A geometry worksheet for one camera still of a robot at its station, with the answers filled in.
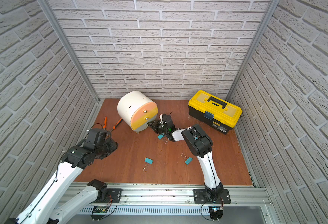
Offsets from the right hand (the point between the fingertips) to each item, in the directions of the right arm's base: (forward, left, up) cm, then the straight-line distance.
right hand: (149, 123), depth 97 cm
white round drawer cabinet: (+6, +13, +15) cm, 21 cm away
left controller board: (-49, +26, -8) cm, 57 cm away
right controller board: (-53, -35, -8) cm, 64 cm away
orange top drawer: (-2, +4, +17) cm, 18 cm away
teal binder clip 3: (-25, +1, -5) cm, 26 cm away
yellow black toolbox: (0, -46, +10) cm, 47 cm away
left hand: (-20, +14, +13) cm, 28 cm away
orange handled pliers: (+4, +35, -6) cm, 35 cm away
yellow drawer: (-4, +6, +7) cm, 10 cm away
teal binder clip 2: (-26, -24, -6) cm, 36 cm away
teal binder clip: (-9, -7, -4) cm, 12 cm away
